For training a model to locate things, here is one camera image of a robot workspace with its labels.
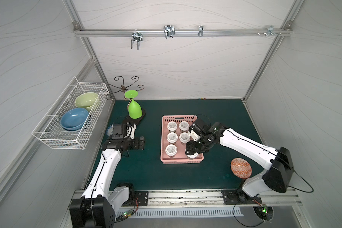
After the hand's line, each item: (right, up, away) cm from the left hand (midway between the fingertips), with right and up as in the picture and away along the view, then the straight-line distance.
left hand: (137, 141), depth 82 cm
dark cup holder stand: (-13, +35, +7) cm, 38 cm away
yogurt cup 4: (+32, -6, -9) cm, 34 cm away
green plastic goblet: (-2, +19, +2) cm, 19 cm away
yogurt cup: (+20, 0, +9) cm, 22 cm away
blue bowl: (-25, +14, -17) cm, 33 cm away
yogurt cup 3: (+20, -6, +2) cm, 21 cm away
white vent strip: (+25, -33, -11) cm, 43 cm away
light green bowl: (-25, +23, -8) cm, 35 cm away
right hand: (+31, -5, -5) cm, 32 cm away
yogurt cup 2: (+28, +1, +8) cm, 30 cm away
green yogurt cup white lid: (+20, +7, +14) cm, 26 cm away
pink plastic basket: (+26, -11, +6) cm, 29 cm away
